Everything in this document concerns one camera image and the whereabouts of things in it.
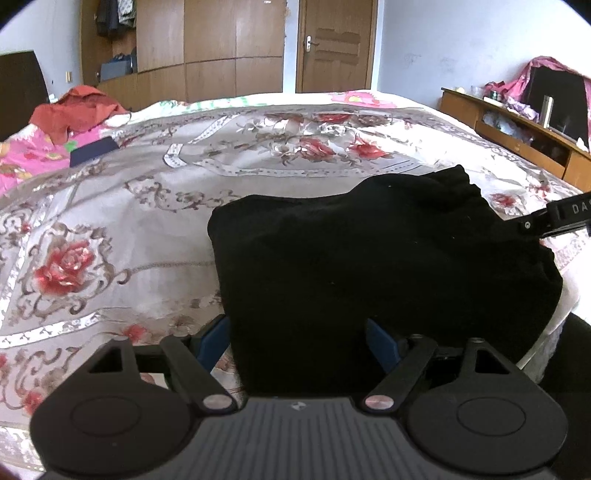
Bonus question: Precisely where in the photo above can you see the black pants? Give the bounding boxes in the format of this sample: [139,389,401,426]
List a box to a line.
[207,166,563,398]

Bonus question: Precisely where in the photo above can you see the floral bed cover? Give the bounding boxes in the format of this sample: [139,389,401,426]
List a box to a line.
[1,90,577,479]

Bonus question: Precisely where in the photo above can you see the dark blue flat item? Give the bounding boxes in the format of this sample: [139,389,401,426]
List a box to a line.
[69,136,119,168]

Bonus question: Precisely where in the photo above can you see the pink floral pillow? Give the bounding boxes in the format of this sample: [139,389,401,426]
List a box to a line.
[0,123,114,194]

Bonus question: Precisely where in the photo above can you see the wooden low cabinet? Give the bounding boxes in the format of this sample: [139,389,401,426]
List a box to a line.
[439,89,591,192]

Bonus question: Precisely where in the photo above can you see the red cloth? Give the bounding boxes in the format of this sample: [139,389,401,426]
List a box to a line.
[29,85,128,145]

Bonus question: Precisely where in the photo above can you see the silver metal bottle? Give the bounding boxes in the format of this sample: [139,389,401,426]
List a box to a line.
[539,95,554,129]

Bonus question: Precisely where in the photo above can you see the pink cloth on television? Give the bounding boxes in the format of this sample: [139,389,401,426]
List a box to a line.
[485,56,590,147]

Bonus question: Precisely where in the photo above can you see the wooden wardrobe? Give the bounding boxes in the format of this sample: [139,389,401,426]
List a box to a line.
[80,1,287,111]

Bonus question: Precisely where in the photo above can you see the black television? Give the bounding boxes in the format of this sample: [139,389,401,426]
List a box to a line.
[522,66,588,145]

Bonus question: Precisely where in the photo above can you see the wooden door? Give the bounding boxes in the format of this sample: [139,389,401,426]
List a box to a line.
[295,0,379,93]

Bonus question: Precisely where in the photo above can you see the dark wooden headboard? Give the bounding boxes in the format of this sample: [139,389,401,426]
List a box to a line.
[0,51,48,141]

